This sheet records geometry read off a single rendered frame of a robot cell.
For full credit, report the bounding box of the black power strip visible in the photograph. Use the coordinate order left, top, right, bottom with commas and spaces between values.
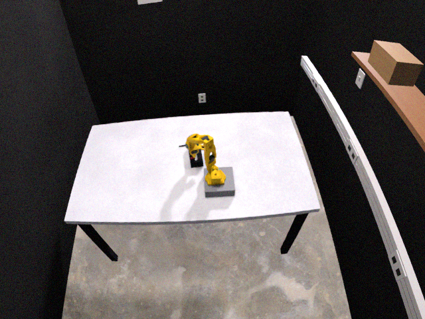
189, 149, 204, 168

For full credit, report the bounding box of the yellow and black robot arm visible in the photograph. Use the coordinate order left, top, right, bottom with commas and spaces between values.
185, 134, 226, 185

